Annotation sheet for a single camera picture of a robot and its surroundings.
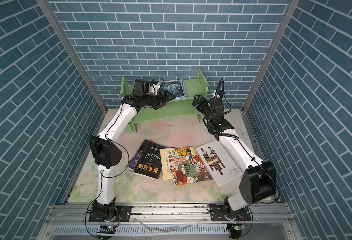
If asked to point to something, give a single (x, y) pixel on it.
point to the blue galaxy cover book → (176, 88)
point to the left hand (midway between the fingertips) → (175, 100)
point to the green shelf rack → (177, 107)
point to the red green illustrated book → (189, 169)
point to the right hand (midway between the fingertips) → (201, 99)
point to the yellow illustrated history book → (166, 159)
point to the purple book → (132, 163)
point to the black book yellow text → (149, 162)
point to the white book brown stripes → (224, 170)
